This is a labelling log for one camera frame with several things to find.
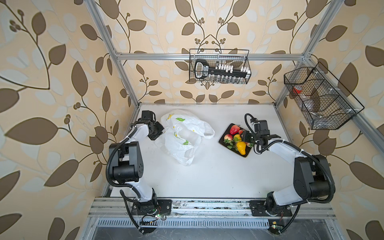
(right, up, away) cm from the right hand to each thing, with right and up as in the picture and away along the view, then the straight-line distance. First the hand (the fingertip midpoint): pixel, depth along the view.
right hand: (245, 136), depth 93 cm
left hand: (-52, +5, +1) cm, 52 cm away
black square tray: (-8, -2, +1) cm, 8 cm away
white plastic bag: (-41, 0, +12) cm, 42 cm away
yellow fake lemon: (-4, -1, +1) cm, 5 cm away
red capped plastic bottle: (+29, +29, -5) cm, 42 cm away
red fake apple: (-5, +4, +7) cm, 9 cm away
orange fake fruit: (-3, -6, -2) cm, 6 cm away
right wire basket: (+34, +18, -20) cm, 43 cm away
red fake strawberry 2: (-1, +3, +6) cm, 7 cm away
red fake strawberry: (+2, -5, -1) cm, 5 cm away
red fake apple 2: (-10, 0, +3) cm, 10 cm away
